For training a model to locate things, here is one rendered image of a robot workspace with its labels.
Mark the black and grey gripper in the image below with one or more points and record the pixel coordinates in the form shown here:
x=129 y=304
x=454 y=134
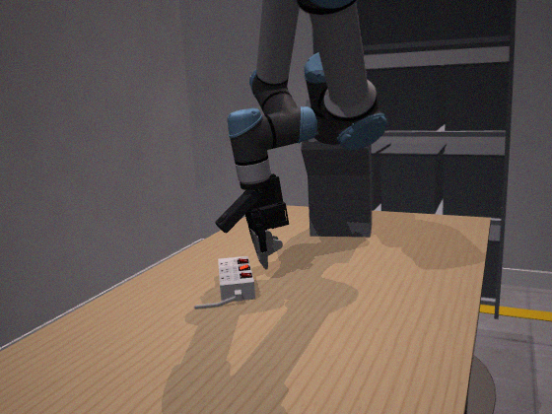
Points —
x=267 y=213

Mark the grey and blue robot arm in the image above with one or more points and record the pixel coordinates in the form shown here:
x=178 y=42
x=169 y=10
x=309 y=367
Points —
x=336 y=79

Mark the white power strip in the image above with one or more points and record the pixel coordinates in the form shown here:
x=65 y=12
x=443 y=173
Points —
x=236 y=281

